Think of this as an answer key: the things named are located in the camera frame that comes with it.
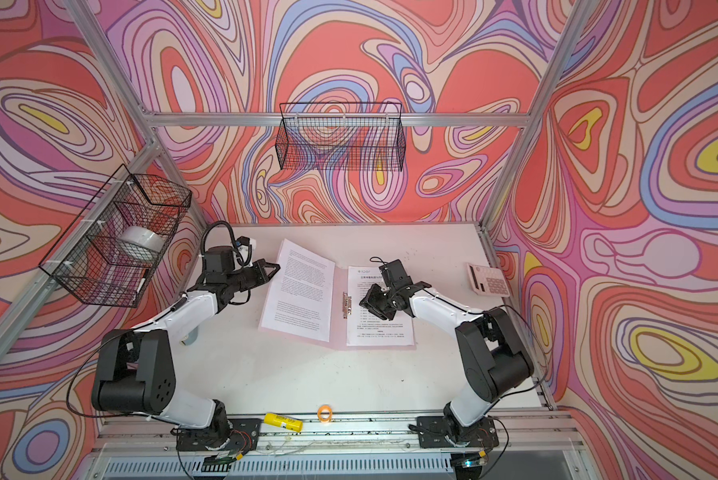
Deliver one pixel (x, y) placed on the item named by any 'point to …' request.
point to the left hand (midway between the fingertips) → (281, 265)
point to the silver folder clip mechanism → (347, 303)
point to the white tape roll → (143, 237)
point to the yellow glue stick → (283, 422)
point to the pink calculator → (487, 281)
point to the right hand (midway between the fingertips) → (365, 310)
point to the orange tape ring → (319, 413)
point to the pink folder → (338, 338)
